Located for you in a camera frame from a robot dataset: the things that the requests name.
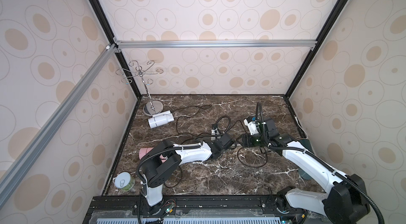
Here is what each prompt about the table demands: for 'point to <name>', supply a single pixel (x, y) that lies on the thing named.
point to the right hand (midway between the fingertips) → (246, 138)
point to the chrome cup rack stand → (151, 106)
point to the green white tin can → (124, 181)
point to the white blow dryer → (160, 119)
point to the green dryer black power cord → (249, 147)
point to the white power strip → (215, 131)
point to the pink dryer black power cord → (183, 143)
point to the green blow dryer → (306, 143)
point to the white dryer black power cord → (191, 115)
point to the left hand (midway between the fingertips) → (224, 142)
